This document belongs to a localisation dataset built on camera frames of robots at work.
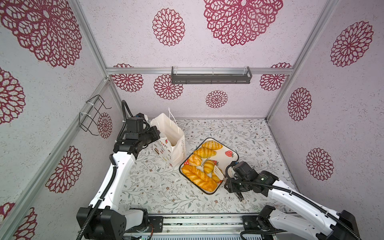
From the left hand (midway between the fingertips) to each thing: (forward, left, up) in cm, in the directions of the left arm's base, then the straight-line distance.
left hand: (159, 134), depth 78 cm
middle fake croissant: (+1, -25, -21) cm, 33 cm away
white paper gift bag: (-7, -6, -2) cm, 10 cm away
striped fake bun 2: (-15, -30, -22) cm, 40 cm away
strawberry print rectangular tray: (+2, -39, -28) cm, 48 cm away
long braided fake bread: (-15, -21, -23) cm, 34 cm away
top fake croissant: (+8, -31, -22) cm, 39 cm away
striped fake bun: (-8, -27, -21) cm, 35 cm away
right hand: (-21, -35, -17) cm, 44 cm away
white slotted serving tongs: (-15, -31, -16) cm, 38 cm away
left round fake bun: (-3, -19, -22) cm, 29 cm away
